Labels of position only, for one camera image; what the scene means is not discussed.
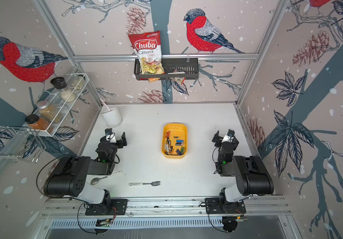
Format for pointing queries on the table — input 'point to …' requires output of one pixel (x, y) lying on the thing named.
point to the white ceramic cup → (112, 116)
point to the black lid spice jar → (65, 93)
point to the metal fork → (155, 183)
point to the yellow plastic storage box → (174, 140)
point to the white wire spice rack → (59, 106)
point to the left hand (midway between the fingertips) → (118, 130)
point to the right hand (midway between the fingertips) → (225, 132)
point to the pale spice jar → (79, 82)
